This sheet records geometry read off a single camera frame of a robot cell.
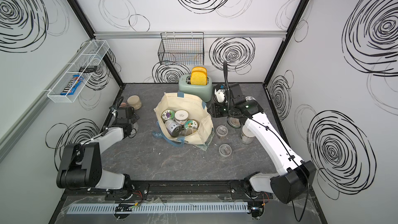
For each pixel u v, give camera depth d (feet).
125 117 2.33
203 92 3.29
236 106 1.78
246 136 2.72
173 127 2.76
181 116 2.94
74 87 2.26
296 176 1.24
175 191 2.48
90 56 2.84
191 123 2.92
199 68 3.24
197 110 2.91
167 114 3.02
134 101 3.33
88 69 2.56
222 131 2.90
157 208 2.53
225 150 2.67
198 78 3.18
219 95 2.19
